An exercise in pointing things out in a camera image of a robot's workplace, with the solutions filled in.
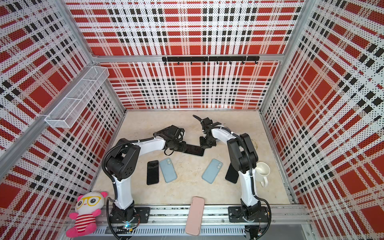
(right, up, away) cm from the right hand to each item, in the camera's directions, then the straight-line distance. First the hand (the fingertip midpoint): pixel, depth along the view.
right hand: (204, 147), depth 96 cm
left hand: (-12, -2, +1) cm, 12 cm away
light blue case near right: (+5, -14, -7) cm, 16 cm away
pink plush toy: (-56, -24, -26) cm, 66 cm away
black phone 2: (+17, -15, -10) cm, 24 cm away
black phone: (-31, -15, -8) cm, 35 cm away
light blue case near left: (-22, -14, -7) cm, 27 cm away
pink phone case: (-5, -30, -24) cm, 39 cm away
